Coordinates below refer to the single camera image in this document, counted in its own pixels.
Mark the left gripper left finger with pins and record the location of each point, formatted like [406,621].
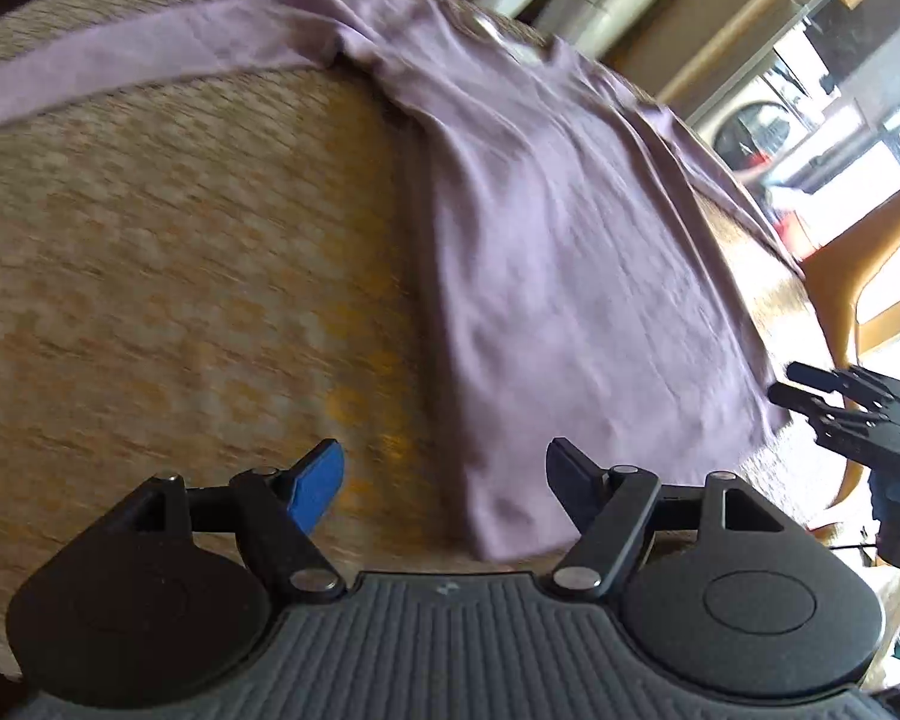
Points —
[277,511]

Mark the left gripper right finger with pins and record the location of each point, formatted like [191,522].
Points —
[610,509]

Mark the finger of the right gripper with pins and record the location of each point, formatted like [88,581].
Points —
[826,420]
[855,383]

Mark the lilac t-shirt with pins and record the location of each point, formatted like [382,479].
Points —
[574,285]

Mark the yellow wooden chair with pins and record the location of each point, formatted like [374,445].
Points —
[835,275]

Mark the washing machine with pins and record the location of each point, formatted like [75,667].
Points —
[755,125]

